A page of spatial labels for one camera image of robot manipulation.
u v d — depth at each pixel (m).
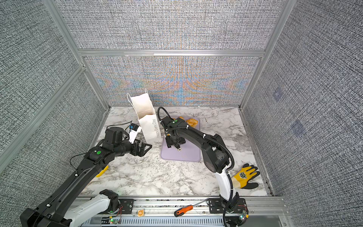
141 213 0.71
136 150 0.65
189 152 0.93
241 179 0.80
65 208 0.45
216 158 0.52
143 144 0.66
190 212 0.72
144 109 1.00
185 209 0.72
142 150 0.65
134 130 0.65
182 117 1.11
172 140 0.80
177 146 0.81
